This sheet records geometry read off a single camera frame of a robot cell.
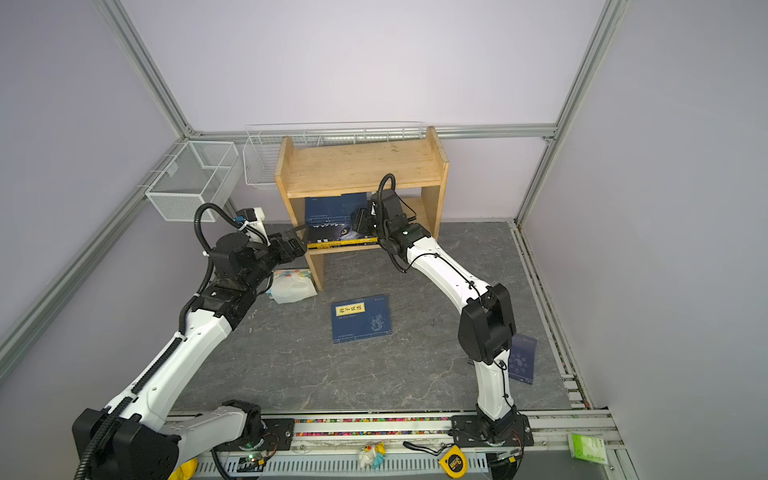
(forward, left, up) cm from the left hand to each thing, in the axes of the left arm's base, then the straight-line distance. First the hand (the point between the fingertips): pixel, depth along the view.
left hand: (296, 233), depth 74 cm
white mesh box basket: (+38, +40, -7) cm, 55 cm away
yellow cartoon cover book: (+4, -10, -9) cm, 14 cm away
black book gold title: (+4, -11, -11) cm, 15 cm away
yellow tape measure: (-48, -35, -29) cm, 66 cm away
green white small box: (-47, -67, -29) cm, 87 cm away
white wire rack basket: (+37, +15, +4) cm, 40 cm away
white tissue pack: (+2, +9, -27) cm, 29 cm away
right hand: (+9, -14, -5) cm, 18 cm away
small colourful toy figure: (-45, -16, -28) cm, 55 cm away
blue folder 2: (-9, -13, -32) cm, 35 cm away
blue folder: (+13, -7, -5) cm, 15 cm away
